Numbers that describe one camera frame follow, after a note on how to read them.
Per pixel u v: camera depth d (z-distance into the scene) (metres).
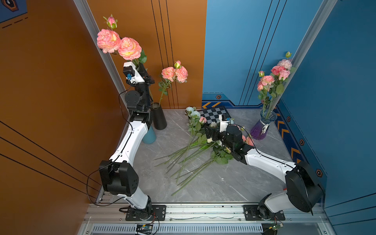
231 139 0.64
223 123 0.72
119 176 0.43
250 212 0.73
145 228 0.71
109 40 0.45
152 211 0.73
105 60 0.88
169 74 0.70
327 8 0.70
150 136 0.97
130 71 0.50
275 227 0.70
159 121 1.03
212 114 1.14
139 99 0.51
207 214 0.75
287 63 0.81
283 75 0.77
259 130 0.94
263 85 0.81
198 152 0.96
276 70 0.82
